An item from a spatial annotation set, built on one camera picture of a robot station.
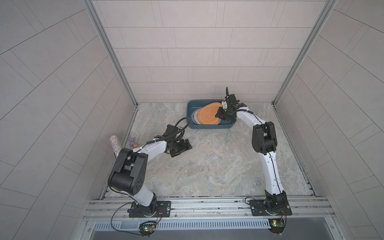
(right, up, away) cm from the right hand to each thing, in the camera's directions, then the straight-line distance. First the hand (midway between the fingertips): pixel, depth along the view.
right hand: (216, 113), depth 105 cm
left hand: (-18, -21, -14) cm, 31 cm away
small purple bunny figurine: (-54, -18, -14) cm, 58 cm away
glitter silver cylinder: (-51, -15, -36) cm, 64 cm away
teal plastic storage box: (-17, +7, +6) cm, 20 cm away
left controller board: (-35, -50, -41) cm, 74 cm away
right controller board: (+24, -52, -37) cm, 68 cm away
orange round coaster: (-7, -1, 0) cm, 7 cm away
